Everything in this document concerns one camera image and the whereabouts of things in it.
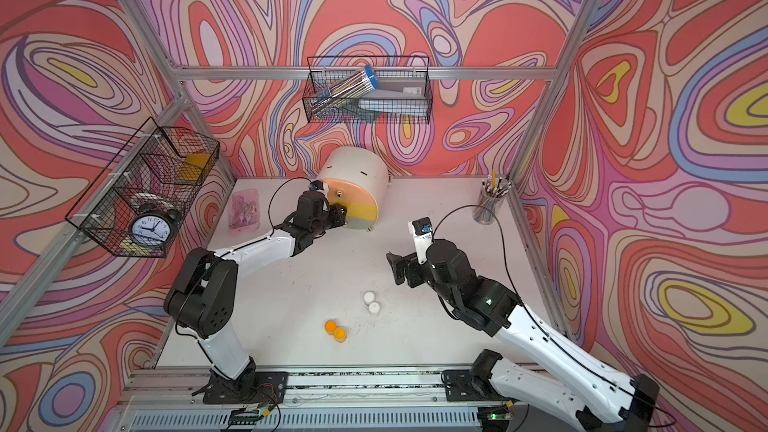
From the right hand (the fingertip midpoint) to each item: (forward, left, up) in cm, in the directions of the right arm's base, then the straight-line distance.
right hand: (408, 256), depth 71 cm
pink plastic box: (+33, +57, -21) cm, 69 cm away
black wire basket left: (+11, +63, +11) cm, 65 cm away
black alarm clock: (+5, +59, +8) cm, 60 cm away
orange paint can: (-9, +22, -22) cm, 32 cm away
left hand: (+24, +17, -9) cm, 31 cm away
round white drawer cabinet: (+29, +14, -2) cm, 32 cm away
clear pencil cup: (+27, -30, -8) cm, 41 cm away
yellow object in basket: (+23, +57, +10) cm, 62 cm away
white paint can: (-1, +11, -21) cm, 24 cm away
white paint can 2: (-4, +9, -21) cm, 23 cm away
